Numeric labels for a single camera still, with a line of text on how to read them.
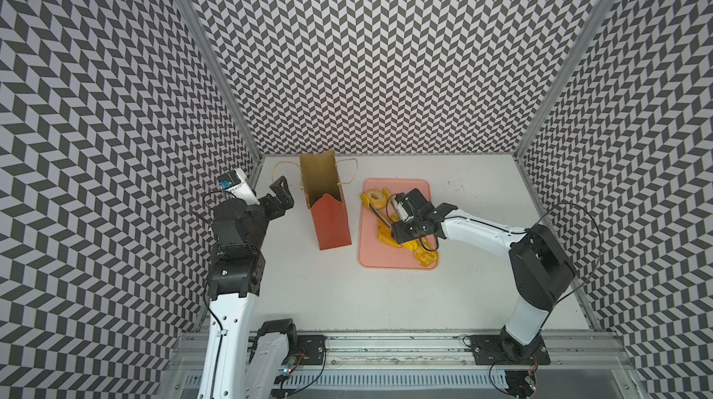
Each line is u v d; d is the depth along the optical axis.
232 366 0.39
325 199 0.75
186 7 0.78
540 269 0.47
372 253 0.92
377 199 1.01
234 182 0.54
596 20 0.77
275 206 0.60
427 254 0.89
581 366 0.72
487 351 0.74
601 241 0.82
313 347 0.74
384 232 0.91
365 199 1.00
